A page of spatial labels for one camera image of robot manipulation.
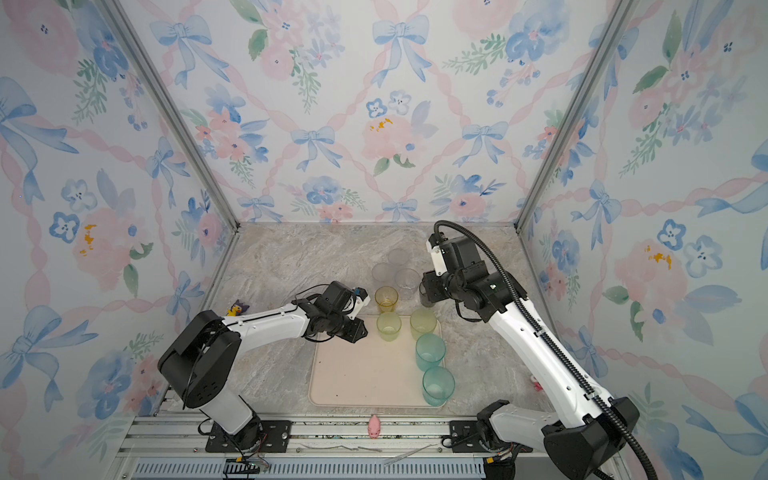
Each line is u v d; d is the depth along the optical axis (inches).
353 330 31.0
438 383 31.5
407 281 39.5
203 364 17.8
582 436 14.3
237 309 37.2
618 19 27.3
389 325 36.2
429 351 33.0
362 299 32.8
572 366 15.9
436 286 25.3
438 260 25.6
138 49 29.4
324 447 28.8
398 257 44.6
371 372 33.0
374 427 29.4
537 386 32.1
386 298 38.4
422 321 35.6
